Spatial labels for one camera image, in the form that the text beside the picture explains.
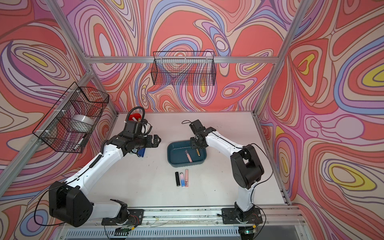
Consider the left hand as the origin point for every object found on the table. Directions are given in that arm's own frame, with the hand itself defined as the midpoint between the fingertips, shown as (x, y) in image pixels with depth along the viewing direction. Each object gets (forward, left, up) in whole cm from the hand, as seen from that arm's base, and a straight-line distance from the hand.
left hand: (154, 140), depth 83 cm
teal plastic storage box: (0, -14, -16) cm, 21 cm away
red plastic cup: (+22, +17, -2) cm, 27 cm away
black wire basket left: (0, +40, +13) cm, 42 cm away
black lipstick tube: (-16, -13, -16) cm, 26 cm away
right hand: (+1, -25, -10) cm, 27 cm away
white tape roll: (-1, +31, +16) cm, 35 cm away
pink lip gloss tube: (-15, -18, -17) cm, 29 cm away
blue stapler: (+2, +12, -16) cm, 20 cm away
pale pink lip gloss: (-1, -19, -15) cm, 24 cm away
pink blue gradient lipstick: (-17, -16, -16) cm, 28 cm away
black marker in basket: (-6, +32, +8) cm, 34 cm away
